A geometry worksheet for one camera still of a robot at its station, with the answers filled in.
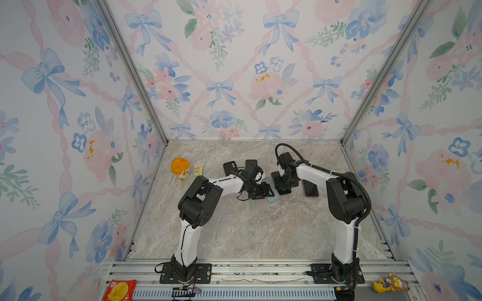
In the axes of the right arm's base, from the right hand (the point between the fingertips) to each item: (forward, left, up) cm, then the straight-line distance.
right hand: (281, 184), depth 101 cm
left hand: (-8, +6, +3) cm, 11 cm away
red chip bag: (-48, +65, +2) cm, 81 cm away
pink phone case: (-7, -14, 0) cm, 16 cm away
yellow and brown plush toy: (-44, -36, +2) cm, 57 cm away
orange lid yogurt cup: (+3, +52, +10) cm, 53 cm away
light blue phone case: (-8, +3, 0) cm, 8 cm away
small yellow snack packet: (+7, +46, +2) cm, 46 cm away
